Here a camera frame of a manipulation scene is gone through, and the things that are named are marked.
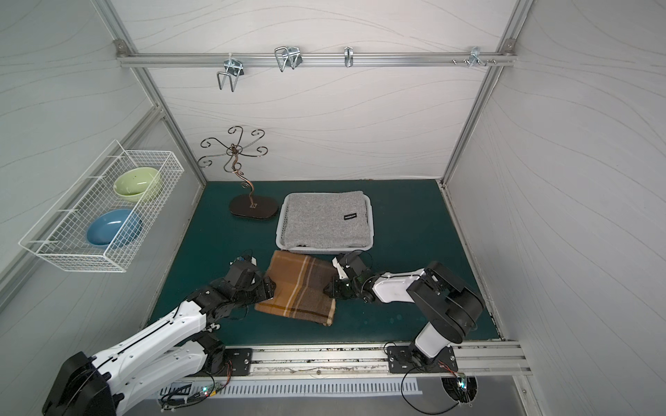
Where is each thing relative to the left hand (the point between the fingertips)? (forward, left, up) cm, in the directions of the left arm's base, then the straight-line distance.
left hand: (270, 288), depth 83 cm
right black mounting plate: (-19, -42, +1) cm, 46 cm away
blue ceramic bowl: (+5, +36, +27) cm, 45 cm away
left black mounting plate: (-20, +5, -4) cm, 21 cm away
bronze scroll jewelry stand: (+37, +13, -5) cm, 40 cm away
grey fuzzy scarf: (+23, -17, +7) cm, 30 cm away
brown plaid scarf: (+3, -9, -2) cm, 10 cm away
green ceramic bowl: (+18, +36, +29) cm, 50 cm away
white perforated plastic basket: (+12, -22, +4) cm, 25 cm away
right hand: (+2, -18, -5) cm, 18 cm away
